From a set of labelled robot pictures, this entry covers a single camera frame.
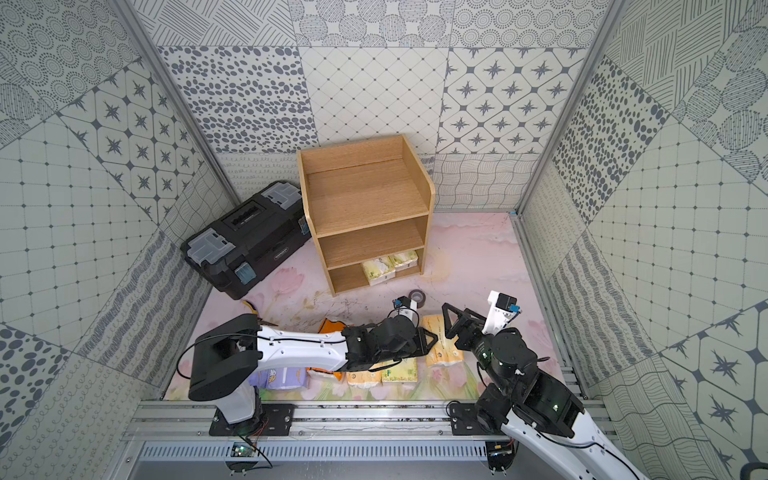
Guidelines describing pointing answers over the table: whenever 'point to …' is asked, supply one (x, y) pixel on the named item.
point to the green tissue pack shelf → (404, 371)
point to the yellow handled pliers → (251, 309)
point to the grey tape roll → (419, 296)
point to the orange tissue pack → (319, 375)
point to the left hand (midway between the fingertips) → (445, 336)
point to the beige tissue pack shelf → (364, 379)
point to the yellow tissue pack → (445, 351)
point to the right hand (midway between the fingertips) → (453, 311)
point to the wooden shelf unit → (365, 200)
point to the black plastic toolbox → (234, 253)
